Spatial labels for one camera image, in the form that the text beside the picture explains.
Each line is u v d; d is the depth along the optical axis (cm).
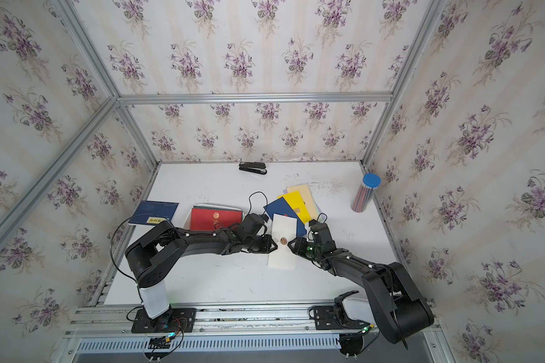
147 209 104
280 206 102
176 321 72
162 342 71
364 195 93
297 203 104
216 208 96
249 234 73
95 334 72
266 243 78
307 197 106
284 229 97
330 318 73
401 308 42
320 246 70
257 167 115
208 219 96
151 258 48
